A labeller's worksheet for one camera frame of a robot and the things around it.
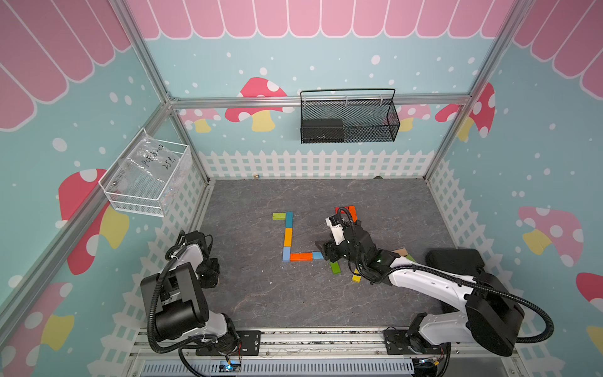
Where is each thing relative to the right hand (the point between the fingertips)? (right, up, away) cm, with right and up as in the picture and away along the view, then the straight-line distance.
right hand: (322, 239), depth 82 cm
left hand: (-39, -16, +6) cm, 43 cm away
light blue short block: (-14, -8, +12) cm, 20 cm away
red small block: (+8, +9, +28) cm, 30 cm away
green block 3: (+36, -9, +11) cm, 39 cm away
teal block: (-14, +5, +23) cm, 28 cm away
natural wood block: (+33, -7, +13) cm, 37 cm away
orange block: (+16, +8, +24) cm, 30 cm away
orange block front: (-8, -9, +11) cm, 16 cm away
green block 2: (+6, -12, +8) cm, 16 cm away
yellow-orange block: (-14, -1, +18) cm, 22 cm away
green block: (-18, +7, +24) cm, 31 cm away
